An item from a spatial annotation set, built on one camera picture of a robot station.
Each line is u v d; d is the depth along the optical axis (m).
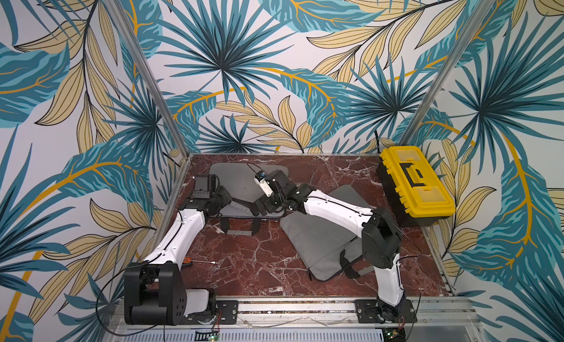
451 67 0.84
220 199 0.76
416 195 0.84
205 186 0.64
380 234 0.50
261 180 0.75
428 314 0.76
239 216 0.95
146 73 0.85
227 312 0.73
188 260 0.83
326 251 0.84
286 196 0.66
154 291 0.40
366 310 0.73
